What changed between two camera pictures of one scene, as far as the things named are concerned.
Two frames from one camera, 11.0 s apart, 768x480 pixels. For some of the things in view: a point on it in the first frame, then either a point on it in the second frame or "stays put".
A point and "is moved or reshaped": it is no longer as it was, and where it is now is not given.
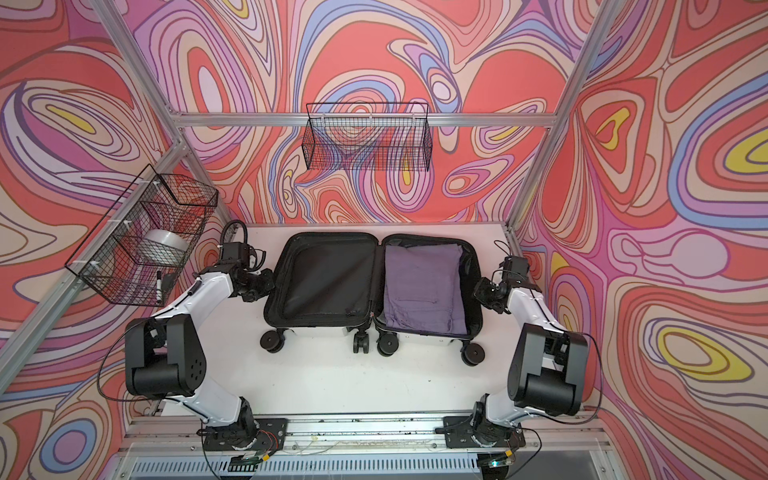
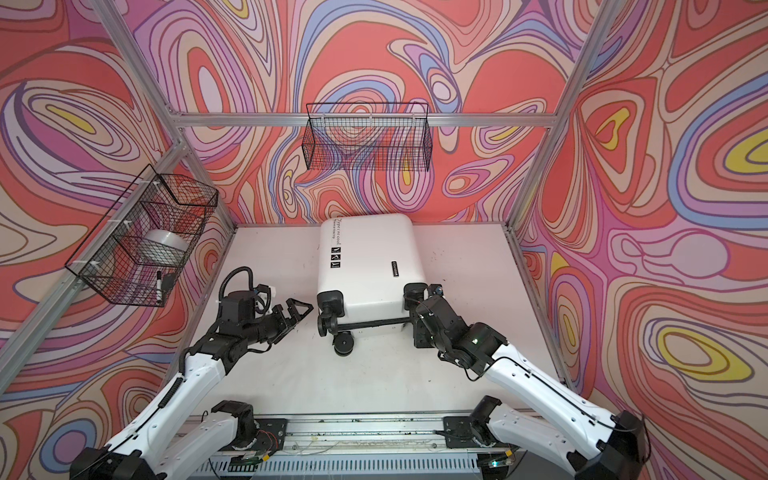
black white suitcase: (393, 289) is moved or reshaped
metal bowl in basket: (163, 247) stays put
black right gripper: (478, 293) -> (419, 328)
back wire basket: (368, 137) stays put
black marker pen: (159, 288) stays put
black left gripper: (269, 285) -> (285, 324)
